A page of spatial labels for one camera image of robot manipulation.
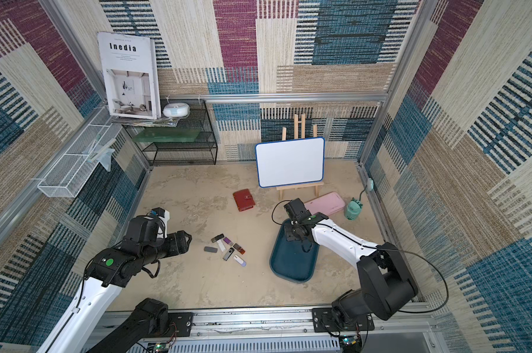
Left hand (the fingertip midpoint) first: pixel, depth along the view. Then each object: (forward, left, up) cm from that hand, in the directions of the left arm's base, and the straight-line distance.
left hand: (182, 238), depth 74 cm
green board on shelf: (+47, +16, +6) cm, 50 cm away
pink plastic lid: (+25, -56, -18) cm, 64 cm away
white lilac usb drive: (-1, -17, -18) cm, 25 cm away
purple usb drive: (+7, -12, -18) cm, 23 cm away
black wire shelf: (+56, +6, -12) cm, 58 cm away
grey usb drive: (+4, -5, -18) cm, 19 cm away
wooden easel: (+40, -35, +12) cm, 55 cm away
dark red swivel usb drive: (+4, -16, -18) cm, 25 cm away
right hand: (+9, -38, -12) cm, 41 cm away
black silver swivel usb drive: (+2, -12, -19) cm, 22 cm away
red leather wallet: (+28, -17, -17) cm, 37 cm away
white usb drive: (+6, -9, -18) cm, 21 cm away
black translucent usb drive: (+9, -7, -19) cm, 22 cm away
